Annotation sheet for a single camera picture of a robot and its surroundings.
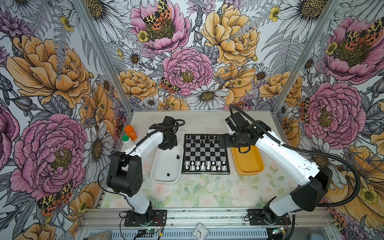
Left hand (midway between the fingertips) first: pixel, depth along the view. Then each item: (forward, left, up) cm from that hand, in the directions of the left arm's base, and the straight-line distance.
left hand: (170, 149), depth 89 cm
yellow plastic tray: (-7, -47, -5) cm, 48 cm away
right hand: (-6, -32, +12) cm, 34 cm away
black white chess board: (+1, -19, -8) cm, 21 cm away
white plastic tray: (-7, +2, -9) cm, 11 cm away
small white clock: (-40, -17, -7) cm, 43 cm away
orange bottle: (+14, +27, -2) cm, 30 cm away
